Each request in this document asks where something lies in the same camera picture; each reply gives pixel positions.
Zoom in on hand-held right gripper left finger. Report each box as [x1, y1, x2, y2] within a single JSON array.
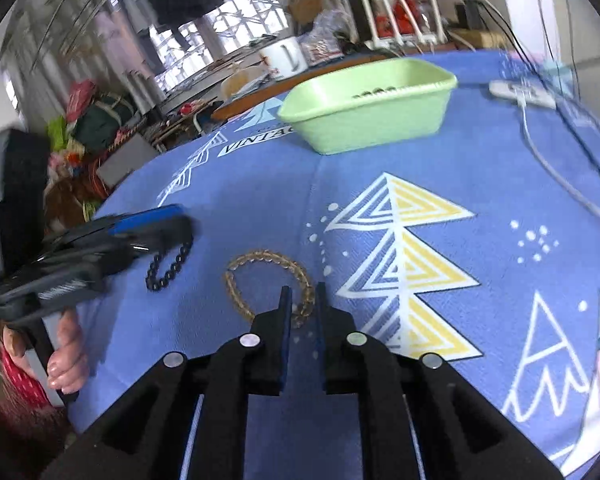
[[40, 285, 294, 480]]

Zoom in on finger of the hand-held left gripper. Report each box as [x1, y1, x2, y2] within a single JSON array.
[[100, 215, 197, 280], [45, 204, 188, 257]]

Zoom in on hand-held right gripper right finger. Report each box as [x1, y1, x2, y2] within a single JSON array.
[[315, 282, 566, 480]]

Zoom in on black bead bracelet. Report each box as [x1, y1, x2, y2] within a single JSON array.
[[146, 232, 196, 292]]

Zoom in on yellow crystal bead bracelet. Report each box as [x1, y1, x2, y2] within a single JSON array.
[[224, 249, 315, 330]]

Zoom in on light green plastic tray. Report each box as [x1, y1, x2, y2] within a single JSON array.
[[277, 57, 458, 156]]

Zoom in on person's left forearm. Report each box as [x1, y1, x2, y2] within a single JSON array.
[[0, 347, 73, 480]]

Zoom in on person's left hand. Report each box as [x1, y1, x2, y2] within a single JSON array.
[[2, 309, 90, 395]]

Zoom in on grey panel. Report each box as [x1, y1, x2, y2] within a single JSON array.
[[96, 132, 159, 189]]

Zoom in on dark green bag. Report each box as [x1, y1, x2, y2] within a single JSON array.
[[71, 92, 142, 152]]

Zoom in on blue printed tablecloth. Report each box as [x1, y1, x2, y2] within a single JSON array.
[[67, 47, 600, 480]]

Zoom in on white mug with red print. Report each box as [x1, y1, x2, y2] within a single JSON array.
[[259, 36, 309, 77]]

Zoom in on clear plastic bag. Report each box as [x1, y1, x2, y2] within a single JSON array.
[[299, 9, 357, 64]]

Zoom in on white power strip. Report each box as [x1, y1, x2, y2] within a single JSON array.
[[489, 80, 557, 110]]

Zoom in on white router with antennas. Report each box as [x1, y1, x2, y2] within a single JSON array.
[[355, 0, 449, 51]]

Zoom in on white cable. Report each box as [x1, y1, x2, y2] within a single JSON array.
[[517, 100, 600, 224]]

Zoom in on black cables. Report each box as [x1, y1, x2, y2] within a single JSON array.
[[457, 0, 600, 197]]

